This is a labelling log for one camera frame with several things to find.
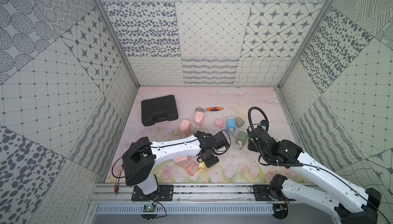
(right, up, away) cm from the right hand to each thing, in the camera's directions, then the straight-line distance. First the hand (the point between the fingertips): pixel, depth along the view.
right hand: (253, 141), depth 76 cm
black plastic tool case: (-55, +15, +26) cm, 63 cm away
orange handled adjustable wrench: (-28, +15, +31) cm, 44 cm away
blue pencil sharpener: (-8, +6, +15) cm, 18 cm away
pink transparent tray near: (-31, -16, +6) cm, 36 cm away
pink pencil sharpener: (-36, +5, +14) cm, 39 cm away
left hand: (-19, -11, 0) cm, 22 cm away
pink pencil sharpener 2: (-28, +9, +19) cm, 35 cm away
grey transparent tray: (-1, +7, +24) cm, 25 cm away
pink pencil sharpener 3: (-36, -11, +3) cm, 38 cm away
